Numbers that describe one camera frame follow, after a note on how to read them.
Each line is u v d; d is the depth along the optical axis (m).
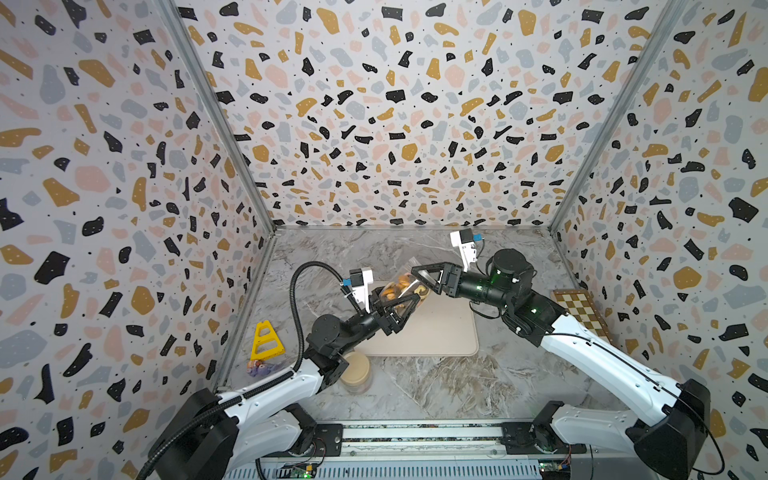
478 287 0.58
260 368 0.83
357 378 0.73
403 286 0.63
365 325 0.62
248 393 0.46
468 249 0.62
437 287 0.58
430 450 0.73
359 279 0.60
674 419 0.39
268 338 0.90
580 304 0.97
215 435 0.40
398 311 0.61
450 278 0.58
